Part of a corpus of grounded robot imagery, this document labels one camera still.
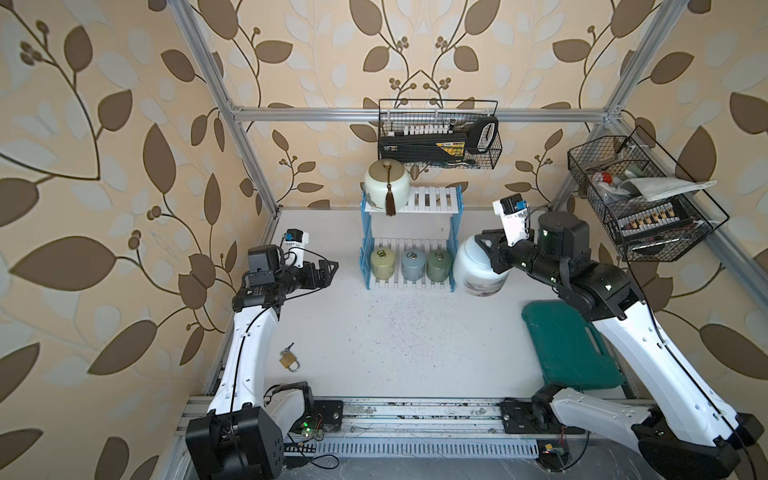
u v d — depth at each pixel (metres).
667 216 0.65
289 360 0.83
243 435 0.38
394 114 0.91
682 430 0.38
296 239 0.68
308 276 0.69
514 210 0.52
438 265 0.91
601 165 0.82
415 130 0.83
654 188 0.64
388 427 0.74
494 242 0.57
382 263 0.94
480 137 0.87
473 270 0.62
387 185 0.76
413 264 0.94
